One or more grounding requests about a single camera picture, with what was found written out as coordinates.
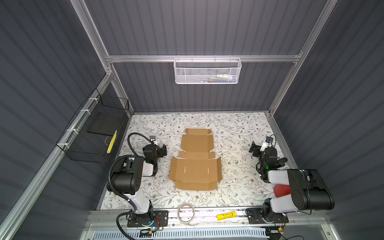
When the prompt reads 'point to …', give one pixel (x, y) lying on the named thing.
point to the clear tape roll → (180, 220)
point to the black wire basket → (91, 137)
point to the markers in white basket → (220, 78)
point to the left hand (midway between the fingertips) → (157, 145)
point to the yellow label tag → (226, 215)
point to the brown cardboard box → (196, 168)
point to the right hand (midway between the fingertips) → (264, 143)
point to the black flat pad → (105, 123)
